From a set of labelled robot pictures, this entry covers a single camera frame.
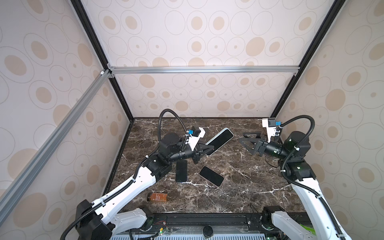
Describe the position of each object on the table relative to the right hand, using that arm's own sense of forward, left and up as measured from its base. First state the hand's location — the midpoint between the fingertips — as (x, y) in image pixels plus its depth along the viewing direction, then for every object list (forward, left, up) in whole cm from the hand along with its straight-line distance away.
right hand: (242, 139), depth 62 cm
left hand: (-3, +11, -1) cm, 12 cm away
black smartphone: (0, +10, -36) cm, 38 cm away
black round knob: (-29, +15, -26) cm, 42 cm away
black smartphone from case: (+3, +29, -36) cm, 46 cm away
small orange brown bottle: (-14, +40, -31) cm, 53 cm away
